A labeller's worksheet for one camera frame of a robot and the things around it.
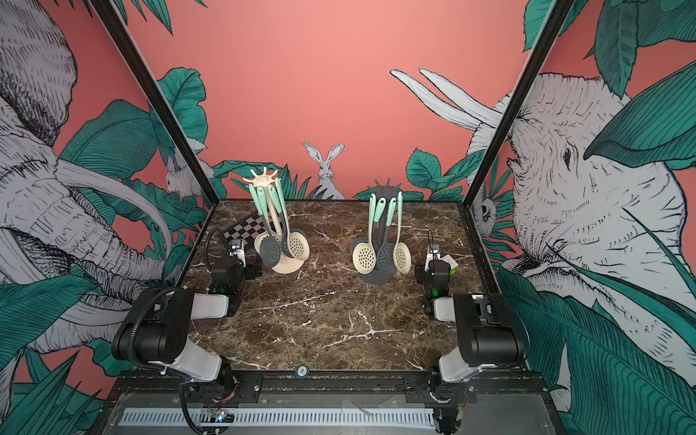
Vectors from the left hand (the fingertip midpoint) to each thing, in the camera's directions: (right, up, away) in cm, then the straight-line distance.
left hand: (246, 251), depth 94 cm
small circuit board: (+3, -41, -24) cm, 48 cm away
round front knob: (+23, -34, -16) cm, 44 cm away
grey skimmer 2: (+16, +2, -7) cm, 17 cm away
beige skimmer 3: (+42, -1, -6) cm, 42 cm away
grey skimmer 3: (+49, -1, -7) cm, 49 cm away
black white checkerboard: (-4, +7, +11) cm, 14 cm away
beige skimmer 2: (+20, +2, -4) cm, 20 cm away
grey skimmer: (+10, +2, -5) cm, 11 cm away
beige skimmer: (+9, +7, -8) cm, 14 cm away
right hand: (+66, -2, +1) cm, 66 cm away
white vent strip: (+21, -42, -24) cm, 53 cm away
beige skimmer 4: (+54, 0, -6) cm, 55 cm away
